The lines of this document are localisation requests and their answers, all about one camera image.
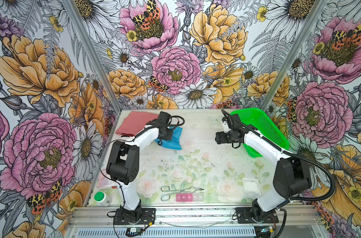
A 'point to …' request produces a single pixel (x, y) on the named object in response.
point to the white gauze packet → (251, 188)
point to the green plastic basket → (258, 119)
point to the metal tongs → (166, 197)
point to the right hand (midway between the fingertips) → (222, 141)
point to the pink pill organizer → (189, 197)
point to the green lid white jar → (102, 199)
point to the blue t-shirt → (175, 143)
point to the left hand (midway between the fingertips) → (166, 139)
